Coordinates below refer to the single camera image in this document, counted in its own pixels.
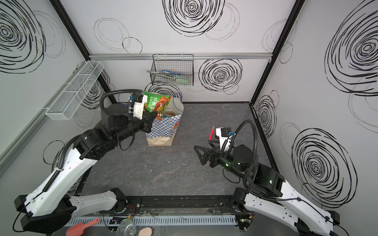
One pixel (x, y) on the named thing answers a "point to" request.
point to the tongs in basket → (164, 73)
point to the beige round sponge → (145, 231)
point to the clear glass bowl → (126, 228)
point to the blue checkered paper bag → (166, 129)
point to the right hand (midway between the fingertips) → (200, 145)
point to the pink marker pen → (210, 137)
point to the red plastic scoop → (78, 229)
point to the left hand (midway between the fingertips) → (157, 114)
